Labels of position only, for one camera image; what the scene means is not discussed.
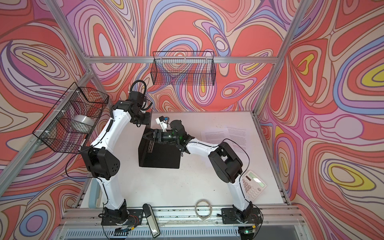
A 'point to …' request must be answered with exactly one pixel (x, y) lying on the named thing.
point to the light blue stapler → (94, 193)
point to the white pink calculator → (253, 186)
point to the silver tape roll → (84, 119)
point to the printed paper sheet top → (216, 137)
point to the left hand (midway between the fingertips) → (147, 119)
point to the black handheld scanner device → (150, 214)
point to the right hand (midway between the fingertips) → (147, 140)
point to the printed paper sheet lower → (238, 138)
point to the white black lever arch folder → (153, 153)
